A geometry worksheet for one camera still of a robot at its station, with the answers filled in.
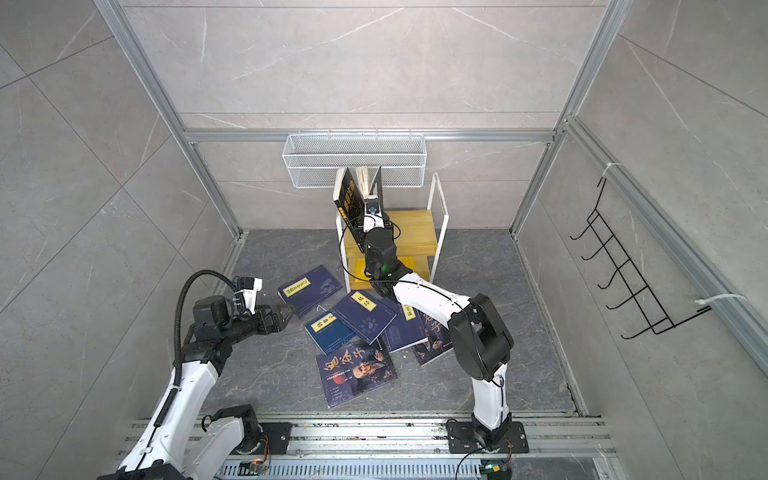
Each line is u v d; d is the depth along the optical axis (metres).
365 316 0.94
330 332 0.91
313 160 1.01
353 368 0.84
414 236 0.90
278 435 0.73
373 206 0.67
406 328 0.91
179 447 0.42
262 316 0.68
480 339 0.49
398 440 0.75
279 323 0.70
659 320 0.58
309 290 1.01
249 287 0.70
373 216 0.67
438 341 0.89
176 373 0.50
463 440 0.73
